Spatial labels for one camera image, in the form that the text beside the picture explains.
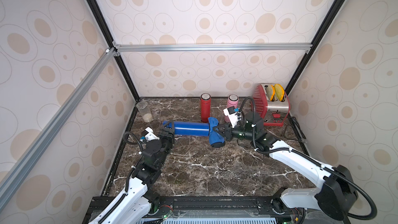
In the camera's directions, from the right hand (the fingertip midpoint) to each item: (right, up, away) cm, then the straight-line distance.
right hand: (212, 132), depth 72 cm
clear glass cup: (-42, +10, +28) cm, 51 cm away
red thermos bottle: (-3, +12, +25) cm, 28 cm away
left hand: (-16, +5, -1) cm, 16 cm away
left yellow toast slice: (+38, +22, +25) cm, 51 cm away
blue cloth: (+1, -2, -1) cm, 2 cm away
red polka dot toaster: (+39, +9, +23) cm, 46 cm away
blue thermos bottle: (-11, +2, -2) cm, 11 cm away
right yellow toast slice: (+43, +22, +24) cm, 54 cm away
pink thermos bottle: (+13, +16, +17) cm, 26 cm away
